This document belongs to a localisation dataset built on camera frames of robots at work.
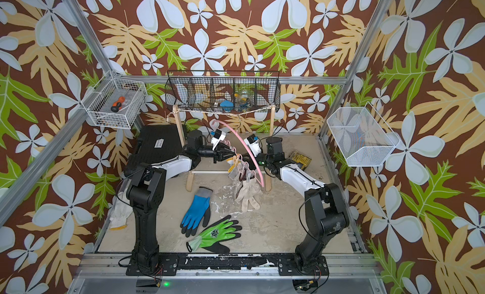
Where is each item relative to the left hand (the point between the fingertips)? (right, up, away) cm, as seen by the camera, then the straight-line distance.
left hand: (236, 150), depth 87 cm
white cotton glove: (+7, -14, -5) cm, 17 cm away
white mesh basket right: (+56, +6, -6) cm, 57 cm away
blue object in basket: (-5, +23, +9) cm, 25 cm away
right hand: (+2, -3, 0) cm, 3 cm away
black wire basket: (-7, +32, +10) cm, 34 cm away
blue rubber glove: (-18, -28, 0) cm, 33 cm away
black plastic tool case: (-46, +4, +20) cm, 50 cm away
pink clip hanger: (-15, +19, +30) cm, 39 cm away
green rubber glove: (-9, -37, -6) cm, 39 cm away
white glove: (+5, -19, -2) cm, 19 cm away
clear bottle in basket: (+4, +26, +10) cm, 28 cm away
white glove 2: (-56, -28, +2) cm, 63 cm away
